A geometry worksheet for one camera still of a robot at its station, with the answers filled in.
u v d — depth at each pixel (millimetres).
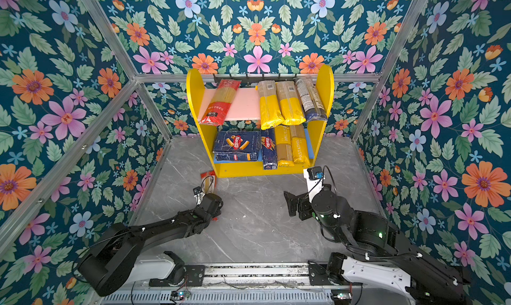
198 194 790
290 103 720
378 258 385
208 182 954
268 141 933
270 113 684
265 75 881
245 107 757
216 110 686
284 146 935
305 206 508
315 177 485
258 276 748
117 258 423
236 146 887
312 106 717
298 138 956
